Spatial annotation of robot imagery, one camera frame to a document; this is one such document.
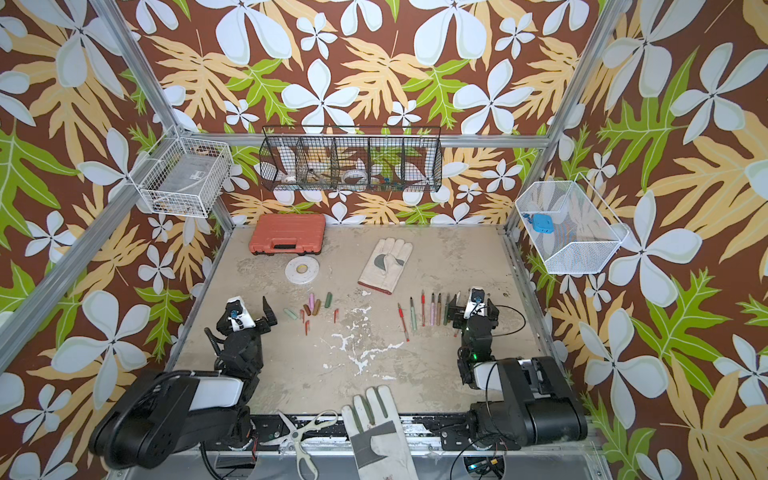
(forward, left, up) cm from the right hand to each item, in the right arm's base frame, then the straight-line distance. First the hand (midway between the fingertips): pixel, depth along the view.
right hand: (470, 296), depth 88 cm
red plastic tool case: (+34, +63, -7) cm, 72 cm away
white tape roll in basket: (+37, +35, +17) cm, 54 cm away
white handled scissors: (-41, +45, -9) cm, 61 cm away
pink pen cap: (+4, +50, -9) cm, 51 cm away
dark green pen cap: (+5, +45, -9) cm, 46 cm away
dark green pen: (+2, +5, -11) cm, 12 cm away
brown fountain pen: (+1, +8, -10) cm, 13 cm away
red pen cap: (-5, +51, -10) cm, 52 cm away
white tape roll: (+18, +56, -10) cm, 60 cm away
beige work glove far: (+20, +25, -9) cm, 33 cm away
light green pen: (-1, +16, -10) cm, 19 cm away
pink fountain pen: (+1, +10, -10) cm, 14 cm away
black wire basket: (+41, +36, +22) cm, 59 cm away
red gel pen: (0, +20, -10) cm, 23 cm away
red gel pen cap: (0, +53, -9) cm, 54 cm away
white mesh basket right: (+13, -27, +17) cm, 35 cm away
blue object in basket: (+15, -21, +16) cm, 30 cm away
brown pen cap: (+2, +48, -10) cm, 49 cm away
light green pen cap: (0, +57, -9) cm, 57 cm away
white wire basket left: (+27, +84, +25) cm, 92 cm away
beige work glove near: (-37, +27, -9) cm, 47 cm away
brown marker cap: (+2, +51, -9) cm, 52 cm away
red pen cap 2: (0, +42, -10) cm, 43 cm away
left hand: (-3, +66, +4) cm, 66 cm away
